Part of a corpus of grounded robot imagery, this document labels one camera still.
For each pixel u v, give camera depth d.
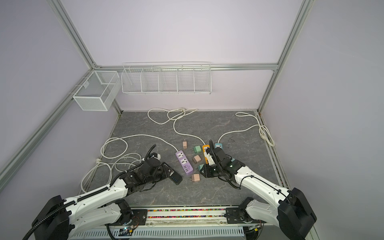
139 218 0.73
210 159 0.75
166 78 1.02
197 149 0.96
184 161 0.91
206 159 0.75
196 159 0.91
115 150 0.99
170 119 1.15
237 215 0.74
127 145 1.00
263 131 1.08
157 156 0.78
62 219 0.40
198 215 0.75
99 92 0.96
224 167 0.62
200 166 0.89
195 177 0.85
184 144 0.98
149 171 0.63
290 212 0.40
